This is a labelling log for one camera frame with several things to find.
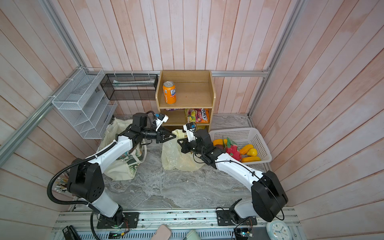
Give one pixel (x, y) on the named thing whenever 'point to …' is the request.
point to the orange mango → (245, 149)
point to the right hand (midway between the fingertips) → (177, 141)
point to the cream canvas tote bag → (126, 166)
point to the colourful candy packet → (191, 115)
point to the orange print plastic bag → (172, 158)
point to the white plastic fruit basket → (242, 137)
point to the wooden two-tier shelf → (186, 96)
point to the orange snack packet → (205, 116)
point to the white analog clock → (278, 230)
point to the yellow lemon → (252, 152)
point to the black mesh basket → (130, 86)
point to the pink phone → (163, 232)
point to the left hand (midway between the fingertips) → (174, 137)
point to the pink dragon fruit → (232, 149)
